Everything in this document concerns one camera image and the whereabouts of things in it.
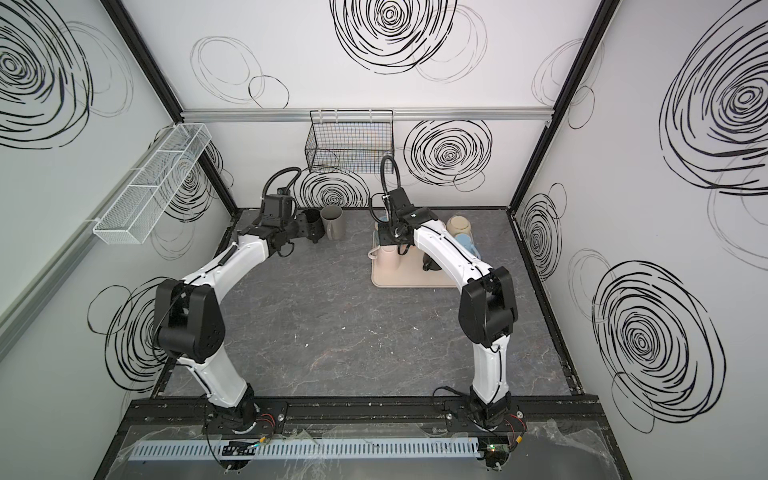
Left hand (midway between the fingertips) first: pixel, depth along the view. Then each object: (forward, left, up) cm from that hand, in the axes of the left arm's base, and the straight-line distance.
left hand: (303, 219), depth 93 cm
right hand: (-4, -25, -1) cm, 26 cm away
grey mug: (+8, -7, -9) cm, 14 cm away
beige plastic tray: (-6, -35, -21) cm, 41 cm away
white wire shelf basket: (-9, +35, +16) cm, 40 cm away
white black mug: (-7, -40, -12) cm, 43 cm away
